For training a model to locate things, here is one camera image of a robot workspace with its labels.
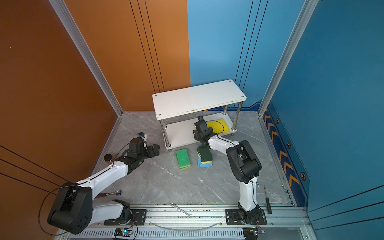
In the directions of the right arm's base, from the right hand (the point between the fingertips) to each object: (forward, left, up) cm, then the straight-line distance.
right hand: (201, 130), depth 100 cm
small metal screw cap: (-38, +45, -5) cm, 59 cm away
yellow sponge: (-8, -10, +14) cm, 19 cm away
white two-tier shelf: (-3, -10, +27) cm, 28 cm away
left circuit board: (-55, +39, -9) cm, 68 cm away
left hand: (-13, +29, +2) cm, 32 cm away
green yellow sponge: (-19, +12, -4) cm, 22 cm away
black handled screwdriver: (-43, -34, -8) cm, 55 cm away
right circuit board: (-55, -22, -9) cm, 60 cm away
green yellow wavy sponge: (-16, -2, -1) cm, 16 cm away
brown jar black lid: (-21, +54, +3) cm, 58 cm away
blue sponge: (-22, -4, -6) cm, 23 cm away
